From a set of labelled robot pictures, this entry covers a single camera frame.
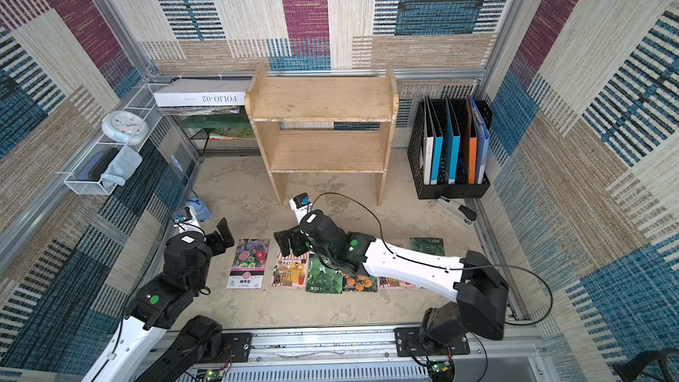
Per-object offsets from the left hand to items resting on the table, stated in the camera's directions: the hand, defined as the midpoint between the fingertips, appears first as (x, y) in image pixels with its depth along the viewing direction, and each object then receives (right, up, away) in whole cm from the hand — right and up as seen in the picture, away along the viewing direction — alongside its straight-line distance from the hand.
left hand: (209, 224), depth 73 cm
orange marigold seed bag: (+41, -20, +12) cm, 48 cm away
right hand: (+21, -1, +1) cm, 21 cm away
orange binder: (+79, +21, +16) cm, 83 cm away
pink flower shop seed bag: (+52, -21, +12) cm, 58 cm away
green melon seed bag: (+30, -19, +12) cm, 37 cm away
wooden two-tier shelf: (+28, +35, +43) cm, 62 cm away
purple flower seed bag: (+5, -17, +16) cm, 24 cm away
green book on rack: (-7, +31, +22) cm, 38 cm away
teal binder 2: (+70, +25, +11) cm, 75 cm away
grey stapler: (+79, 0, +24) cm, 82 cm away
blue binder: (+80, +25, +11) cm, 84 cm away
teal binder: (+66, +23, +12) cm, 71 cm away
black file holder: (+78, +8, +28) cm, 83 cm away
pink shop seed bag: (+19, -18, +15) cm, 30 cm away
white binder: (+64, +22, +14) cm, 69 cm away
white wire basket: (-30, +37, +16) cm, 50 cm away
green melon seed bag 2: (+65, -10, +19) cm, 69 cm away
